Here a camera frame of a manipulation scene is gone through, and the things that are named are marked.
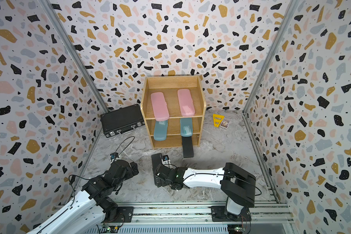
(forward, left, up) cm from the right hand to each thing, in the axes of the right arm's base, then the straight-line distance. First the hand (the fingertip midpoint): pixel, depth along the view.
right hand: (162, 177), depth 82 cm
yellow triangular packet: (+50, -38, -5) cm, 63 cm away
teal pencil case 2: (+26, -14, +14) cm, 32 cm away
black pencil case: (+13, +6, -5) cm, 15 cm away
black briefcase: (+46, +39, -4) cm, 60 cm away
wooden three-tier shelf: (+45, -4, +31) cm, 55 cm away
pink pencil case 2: (+32, -13, +28) cm, 44 cm away
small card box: (+44, -43, -4) cm, 61 cm away
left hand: (+3, +16, +6) cm, 17 cm away
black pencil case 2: (+21, -14, -2) cm, 26 cm away
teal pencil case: (+24, +2, +13) cm, 27 cm away
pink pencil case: (+27, +1, +29) cm, 40 cm away
